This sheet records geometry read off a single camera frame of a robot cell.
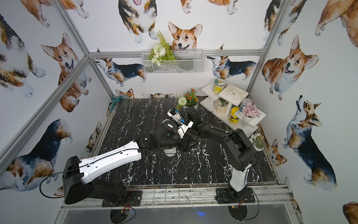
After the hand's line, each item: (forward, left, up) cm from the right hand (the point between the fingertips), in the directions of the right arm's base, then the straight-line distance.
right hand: (172, 118), depth 86 cm
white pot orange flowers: (+19, -11, -4) cm, 23 cm away
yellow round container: (+8, -41, -11) cm, 43 cm away
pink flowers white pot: (-1, -45, +6) cm, 46 cm away
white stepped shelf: (+16, -41, +3) cm, 44 cm away
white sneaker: (-17, +1, -11) cm, 21 cm away
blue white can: (+7, -45, +5) cm, 46 cm away
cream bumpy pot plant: (+21, -35, -12) cm, 43 cm away
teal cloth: (+32, +54, -16) cm, 65 cm away
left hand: (-17, -14, +7) cm, 23 cm away
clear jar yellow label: (+25, -32, +5) cm, 41 cm away
